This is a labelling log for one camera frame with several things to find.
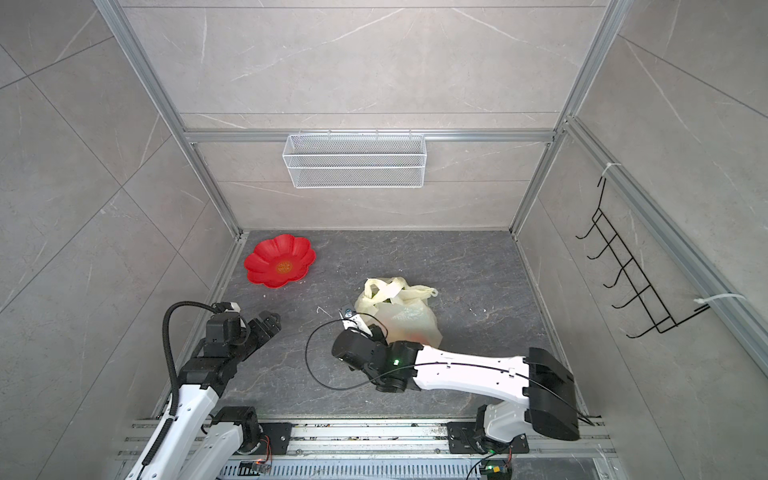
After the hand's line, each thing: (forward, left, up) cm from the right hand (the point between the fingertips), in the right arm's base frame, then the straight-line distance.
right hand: (353, 332), depth 75 cm
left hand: (+6, +24, -2) cm, 25 cm away
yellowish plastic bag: (+6, -13, 0) cm, 14 cm away
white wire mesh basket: (+57, +2, +14) cm, 59 cm away
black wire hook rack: (-7, -64, +17) cm, 67 cm away
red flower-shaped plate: (+38, +32, -15) cm, 52 cm away
